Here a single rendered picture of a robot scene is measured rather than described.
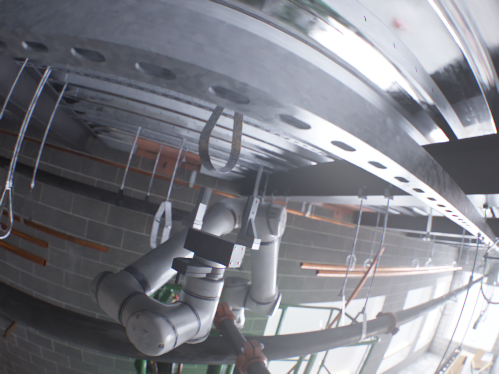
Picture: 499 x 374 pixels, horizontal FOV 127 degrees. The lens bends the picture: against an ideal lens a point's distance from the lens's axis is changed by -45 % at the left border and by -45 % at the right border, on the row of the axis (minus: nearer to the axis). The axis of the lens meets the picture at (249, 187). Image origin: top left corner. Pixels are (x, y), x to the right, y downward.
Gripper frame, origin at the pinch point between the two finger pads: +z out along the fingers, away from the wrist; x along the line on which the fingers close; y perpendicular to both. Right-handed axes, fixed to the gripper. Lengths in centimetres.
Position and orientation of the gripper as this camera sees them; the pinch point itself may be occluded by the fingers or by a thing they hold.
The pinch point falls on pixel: (226, 201)
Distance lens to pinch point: 50.3
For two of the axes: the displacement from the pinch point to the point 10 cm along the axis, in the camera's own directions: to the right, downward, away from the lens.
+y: 4.5, 2.9, 8.4
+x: 8.5, 1.4, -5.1
